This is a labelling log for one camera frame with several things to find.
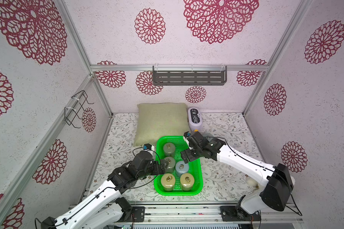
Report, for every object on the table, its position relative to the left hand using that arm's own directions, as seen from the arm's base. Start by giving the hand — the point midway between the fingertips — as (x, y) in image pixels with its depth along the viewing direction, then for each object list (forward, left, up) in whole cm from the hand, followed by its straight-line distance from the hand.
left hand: (161, 165), depth 74 cm
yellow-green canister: (-6, -3, -7) cm, 10 cm away
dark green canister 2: (+2, -5, -10) cm, 11 cm away
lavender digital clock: (+40, -22, -7) cm, 46 cm away
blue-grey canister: (+2, -11, -8) cm, 14 cm away
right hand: (+9, -14, -2) cm, 17 cm away
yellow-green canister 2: (-6, -14, -7) cm, 16 cm away
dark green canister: (+14, -4, -9) cm, 17 cm away
